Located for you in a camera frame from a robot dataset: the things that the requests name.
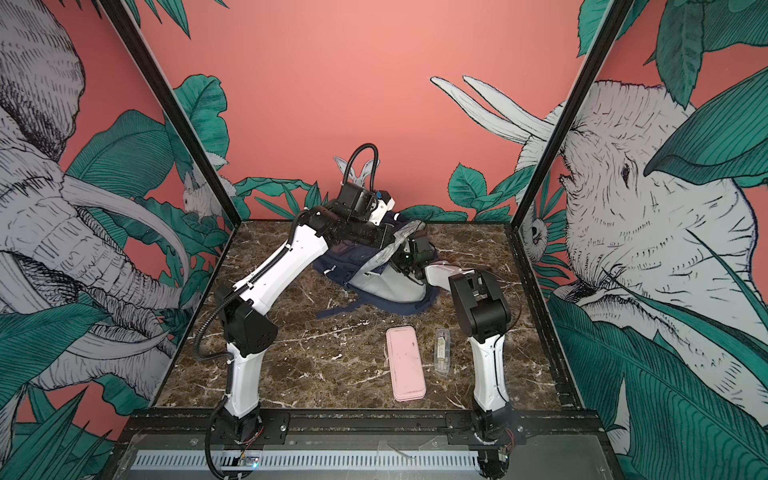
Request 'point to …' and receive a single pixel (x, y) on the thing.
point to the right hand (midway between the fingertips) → (379, 252)
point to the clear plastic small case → (442, 351)
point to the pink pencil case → (405, 361)
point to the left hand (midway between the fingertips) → (398, 234)
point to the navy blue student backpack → (370, 274)
